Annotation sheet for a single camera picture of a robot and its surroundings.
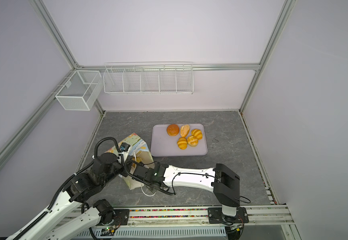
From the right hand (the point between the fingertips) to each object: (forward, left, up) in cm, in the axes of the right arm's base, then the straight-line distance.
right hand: (155, 180), depth 77 cm
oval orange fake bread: (+36, -16, -4) cm, 40 cm away
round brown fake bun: (+37, -7, -5) cm, 38 cm away
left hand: (+7, +11, +12) cm, 17 cm away
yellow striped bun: (+27, -14, -6) cm, 31 cm away
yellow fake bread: (+34, -25, -5) cm, 43 cm away
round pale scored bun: (+28, -21, -6) cm, 36 cm away
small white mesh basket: (+52, +53, +18) cm, 77 cm away
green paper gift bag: (+11, +8, +11) cm, 17 cm away
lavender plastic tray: (+31, -9, -8) cm, 33 cm away
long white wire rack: (+61, +10, +21) cm, 65 cm away
